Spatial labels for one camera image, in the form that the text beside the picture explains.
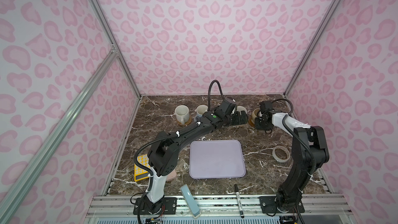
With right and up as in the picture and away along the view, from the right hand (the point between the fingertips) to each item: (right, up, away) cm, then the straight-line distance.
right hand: (260, 124), depth 97 cm
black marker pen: (-18, -34, -23) cm, 45 cm away
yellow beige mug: (-5, +6, 0) cm, 7 cm away
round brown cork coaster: (-4, 0, +4) cm, 6 cm away
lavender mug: (-12, +10, +4) cm, 16 cm away
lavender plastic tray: (-28, -19, -9) cm, 35 cm away
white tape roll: (+6, -18, -10) cm, 22 cm away
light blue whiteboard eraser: (-42, -34, -24) cm, 59 cm away
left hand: (-14, +6, -15) cm, 22 cm away
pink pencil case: (-52, -24, -17) cm, 60 cm away
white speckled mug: (-50, +6, +7) cm, 51 cm away
